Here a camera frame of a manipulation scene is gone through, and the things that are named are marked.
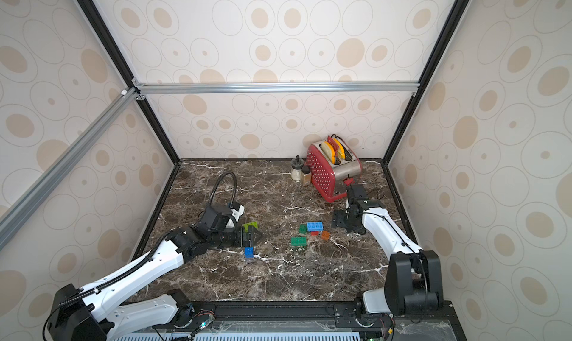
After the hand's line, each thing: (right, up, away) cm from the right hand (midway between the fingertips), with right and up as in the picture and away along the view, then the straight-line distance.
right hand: (341, 225), depth 88 cm
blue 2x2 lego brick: (-36, -10, -2) cm, 38 cm away
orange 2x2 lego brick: (-6, -5, +4) cm, 9 cm away
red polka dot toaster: (-2, +24, +6) cm, 25 cm away
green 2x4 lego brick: (-16, -7, +2) cm, 17 cm away
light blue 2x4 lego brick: (-10, -1, +2) cm, 10 cm away
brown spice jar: (-13, +20, +17) cm, 29 cm away
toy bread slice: (-4, +30, +9) cm, 32 cm away
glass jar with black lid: (-17, +25, +18) cm, 35 cm away
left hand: (-31, -1, -12) cm, 34 cm away
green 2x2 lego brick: (-15, -2, +6) cm, 16 cm away
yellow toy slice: (+1, +32, +7) cm, 33 cm away
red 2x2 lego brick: (-10, -4, +4) cm, 12 cm away
